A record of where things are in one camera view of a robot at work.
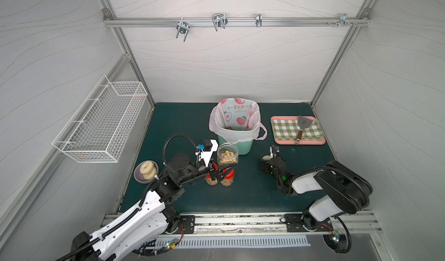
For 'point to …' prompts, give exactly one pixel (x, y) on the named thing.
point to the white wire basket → (99, 127)
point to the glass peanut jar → (228, 153)
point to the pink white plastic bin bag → (234, 120)
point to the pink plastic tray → (301, 142)
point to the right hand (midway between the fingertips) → (268, 158)
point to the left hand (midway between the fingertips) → (231, 158)
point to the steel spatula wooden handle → (303, 123)
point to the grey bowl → (145, 171)
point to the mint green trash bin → (244, 147)
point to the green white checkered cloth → (288, 130)
